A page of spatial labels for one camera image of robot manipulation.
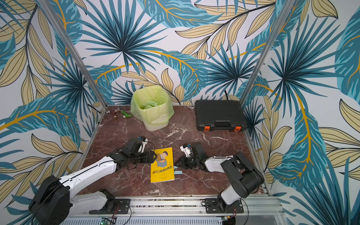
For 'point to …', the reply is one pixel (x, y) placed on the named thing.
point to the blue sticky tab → (178, 172)
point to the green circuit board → (104, 223)
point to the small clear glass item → (108, 111)
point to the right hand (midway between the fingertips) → (174, 164)
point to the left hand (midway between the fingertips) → (150, 158)
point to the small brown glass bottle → (115, 117)
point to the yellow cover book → (162, 169)
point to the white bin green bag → (152, 105)
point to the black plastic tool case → (220, 115)
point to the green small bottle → (125, 115)
